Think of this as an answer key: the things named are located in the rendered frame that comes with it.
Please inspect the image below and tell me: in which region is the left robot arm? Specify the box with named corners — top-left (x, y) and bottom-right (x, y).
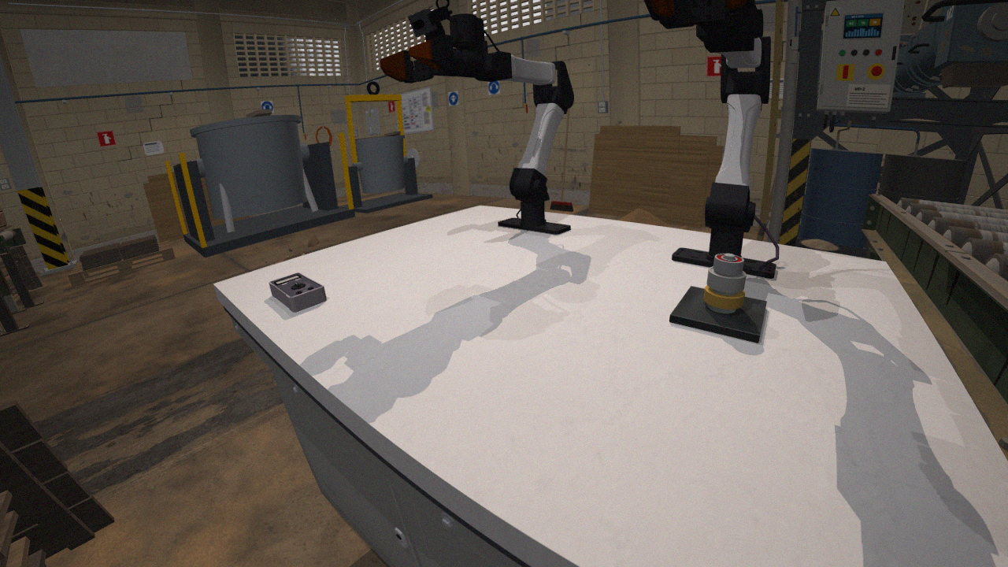
top-left (672, 5), bottom-right (771, 267)

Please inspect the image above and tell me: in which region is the red and black broom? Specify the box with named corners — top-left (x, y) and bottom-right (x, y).
top-left (550, 109), bottom-right (573, 212)

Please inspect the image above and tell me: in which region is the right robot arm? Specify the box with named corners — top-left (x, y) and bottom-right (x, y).
top-left (408, 8), bottom-right (574, 235)

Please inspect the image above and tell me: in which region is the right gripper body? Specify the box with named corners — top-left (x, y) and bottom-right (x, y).
top-left (387, 35), bottom-right (463, 83)

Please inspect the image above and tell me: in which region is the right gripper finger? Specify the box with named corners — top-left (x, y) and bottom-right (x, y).
top-left (409, 40), bottom-right (440, 70)
top-left (380, 51), bottom-right (406, 80)

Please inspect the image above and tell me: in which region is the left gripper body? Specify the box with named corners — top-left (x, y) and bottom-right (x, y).
top-left (644, 0), bottom-right (755, 31)

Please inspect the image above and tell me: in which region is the grey column with yellow and black hazard stripes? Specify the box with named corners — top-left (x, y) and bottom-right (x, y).
top-left (0, 55), bottom-right (80, 276)

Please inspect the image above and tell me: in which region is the yellow collar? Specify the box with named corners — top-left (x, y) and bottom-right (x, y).
top-left (703, 285), bottom-right (745, 309)

